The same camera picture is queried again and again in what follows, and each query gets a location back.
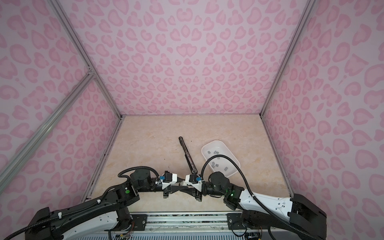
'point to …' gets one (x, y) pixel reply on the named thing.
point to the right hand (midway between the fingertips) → (182, 186)
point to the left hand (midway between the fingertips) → (187, 181)
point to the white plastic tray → (220, 164)
